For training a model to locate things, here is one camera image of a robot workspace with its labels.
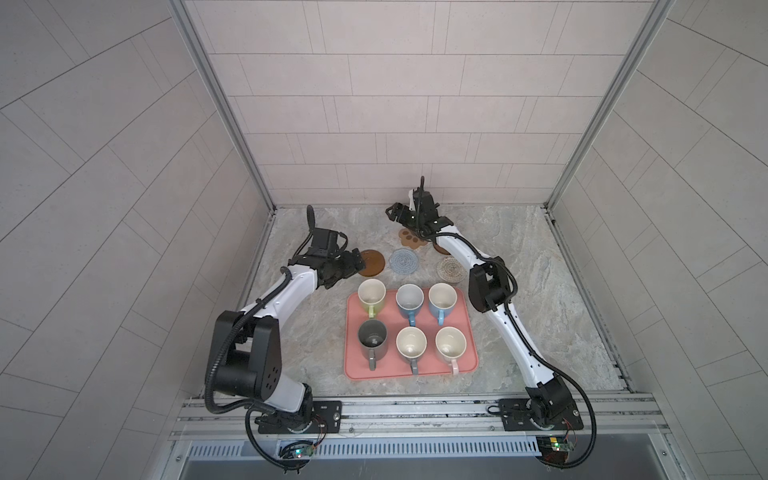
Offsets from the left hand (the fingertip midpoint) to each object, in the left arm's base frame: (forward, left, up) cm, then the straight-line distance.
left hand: (361, 261), depth 89 cm
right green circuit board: (-45, -48, -9) cm, 66 cm away
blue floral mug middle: (-9, -15, -5) cm, 18 cm away
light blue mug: (-10, -24, -5) cm, 27 cm away
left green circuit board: (-45, +12, -11) cm, 48 cm away
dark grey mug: (-20, -4, -8) cm, 22 cm away
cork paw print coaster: (+15, -15, -8) cm, 23 cm away
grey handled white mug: (-22, -15, -7) cm, 28 cm away
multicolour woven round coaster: (+2, -29, -9) cm, 30 cm away
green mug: (-8, -3, -4) cm, 10 cm away
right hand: (+24, -9, -5) cm, 26 cm away
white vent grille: (-45, +24, -9) cm, 52 cm away
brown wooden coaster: (+5, -3, -9) cm, 11 cm away
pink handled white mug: (-22, -26, -7) cm, 34 cm away
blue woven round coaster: (+7, -13, -10) cm, 18 cm away
